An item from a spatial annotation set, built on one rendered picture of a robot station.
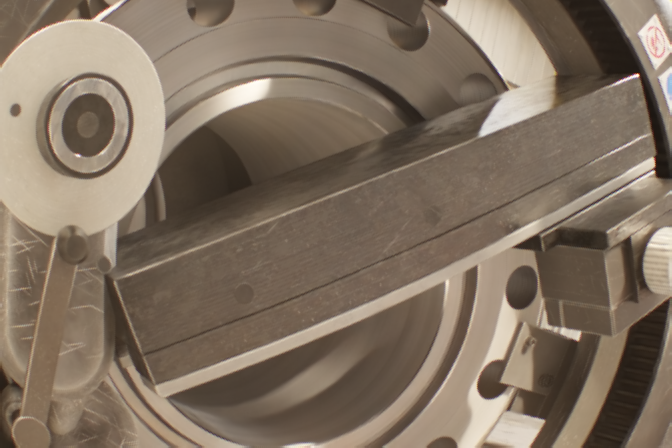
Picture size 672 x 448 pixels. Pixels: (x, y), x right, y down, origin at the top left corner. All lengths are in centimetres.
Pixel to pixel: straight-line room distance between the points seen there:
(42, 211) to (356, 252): 18
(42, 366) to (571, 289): 34
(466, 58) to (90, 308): 37
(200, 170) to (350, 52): 66
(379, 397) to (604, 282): 24
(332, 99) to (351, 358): 23
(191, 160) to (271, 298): 82
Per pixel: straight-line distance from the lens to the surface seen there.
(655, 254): 62
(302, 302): 56
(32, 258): 52
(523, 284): 85
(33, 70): 51
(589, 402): 81
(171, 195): 136
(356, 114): 73
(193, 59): 68
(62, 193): 52
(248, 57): 70
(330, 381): 85
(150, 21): 67
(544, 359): 84
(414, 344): 79
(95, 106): 48
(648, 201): 64
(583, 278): 64
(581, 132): 66
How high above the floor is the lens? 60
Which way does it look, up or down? 6 degrees up
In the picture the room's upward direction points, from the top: 16 degrees clockwise
